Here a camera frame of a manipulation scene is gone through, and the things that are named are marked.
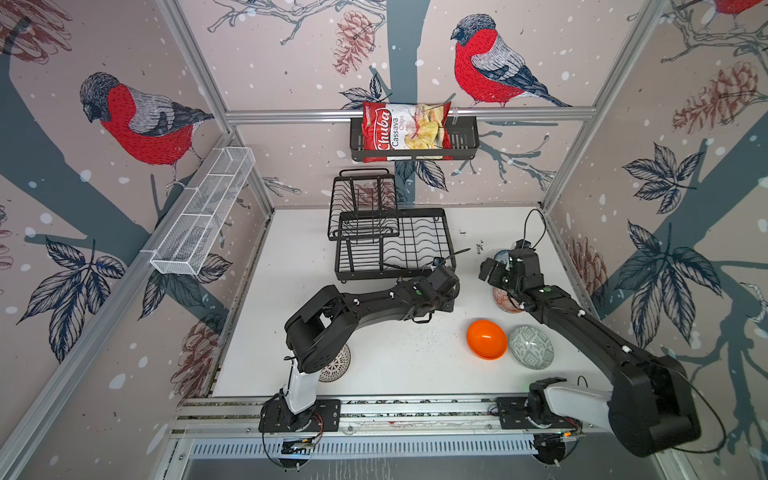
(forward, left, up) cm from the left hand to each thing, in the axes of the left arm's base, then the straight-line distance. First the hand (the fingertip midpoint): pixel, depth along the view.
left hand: (451, 301), depth 87 cm
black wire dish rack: (+14, +23, +13) cm, 30 cm away
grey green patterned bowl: (-12, -22, -6) cm, 26 cm away
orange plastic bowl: (-10, -9, -5) cm, 14 cm away
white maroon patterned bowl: (-17, +33, -6) cm, 37 cm away
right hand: (+7, -12, +5) cm, 15 cm away
